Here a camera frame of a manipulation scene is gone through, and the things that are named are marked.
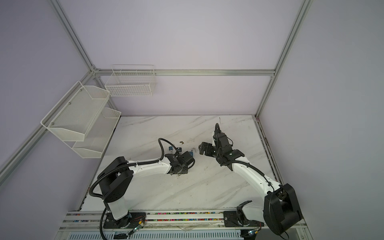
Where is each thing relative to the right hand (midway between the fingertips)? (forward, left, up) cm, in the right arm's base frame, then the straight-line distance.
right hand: (204, 147), depth 84 cm
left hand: (-7, +14, -13) cm, 20 cm away
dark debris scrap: (+14, +16, -15) cm, 26 cm away
